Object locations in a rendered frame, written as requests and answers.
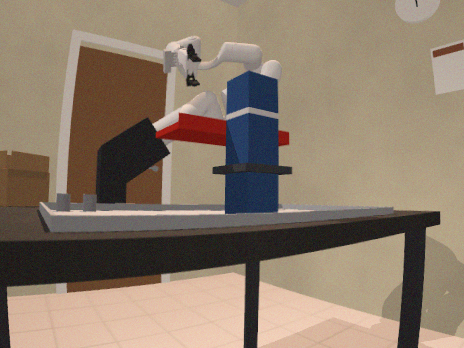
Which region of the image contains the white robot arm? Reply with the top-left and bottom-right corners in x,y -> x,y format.
153,36 -> 282,131

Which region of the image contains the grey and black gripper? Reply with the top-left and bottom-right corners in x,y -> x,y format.
174,44 -> 201,87

